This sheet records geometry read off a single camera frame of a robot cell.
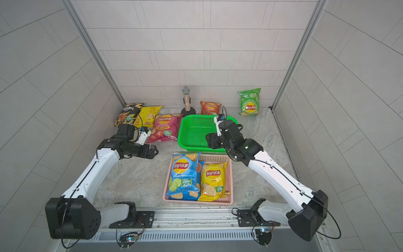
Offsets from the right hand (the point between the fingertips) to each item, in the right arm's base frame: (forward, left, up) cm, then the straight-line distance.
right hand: (209, 136), depth 74 cm
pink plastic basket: (-2, +2, -19) cm, 19 cm away
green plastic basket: (+22, +11, -22) cm, 33 cm away
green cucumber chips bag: (+36, -30, -12) cm, 48 cm away
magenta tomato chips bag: (+18, +26, -14) cm, 35 cm away
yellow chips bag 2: (-15, 0, -17) cm, 22 cm away
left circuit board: (-35, +37, -20) cm, 55 cm away
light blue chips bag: (-17, +12, -10) cm, 23 cm away
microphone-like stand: (+33, +14, -14) cm, 39 cm away
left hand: (+2, +30, -10) cm, 32 cm away
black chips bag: (+31, +53, -13) cm, 63 cm away
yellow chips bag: (+29, +41, -14) cm, 52 cm away
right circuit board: (-37, -21, -25) cm, 50 cm away
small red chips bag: (+35, -1, -15) cm, 38 cm away
